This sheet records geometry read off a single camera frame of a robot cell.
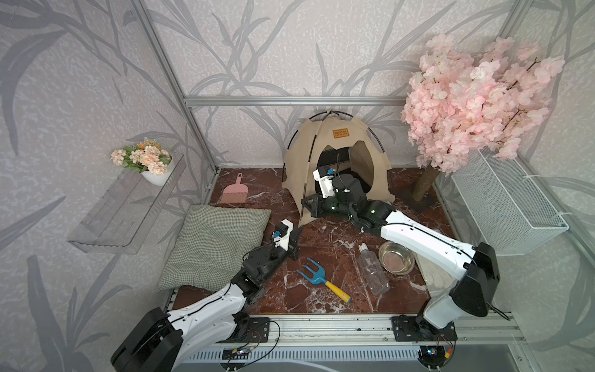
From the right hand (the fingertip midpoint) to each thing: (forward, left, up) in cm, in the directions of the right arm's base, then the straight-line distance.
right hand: (301, 199), depth 73 cm
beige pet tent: (+20, -12, +7) cm, 24 cm away
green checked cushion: (-3, +37, -26) cm, 45 cm away
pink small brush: (+24, +33, -26) cm, 48 cm away
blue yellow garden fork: (-16, -6, -27) cm, 32 cm away
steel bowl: (-9, -35, -27) cm, 45 cm away
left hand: (-6, 0, -8) cm, 10 cm away
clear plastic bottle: (-13, -25, -27) cm, 39 cm away
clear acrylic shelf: (-6, +53, +2) cm, 53 cm away
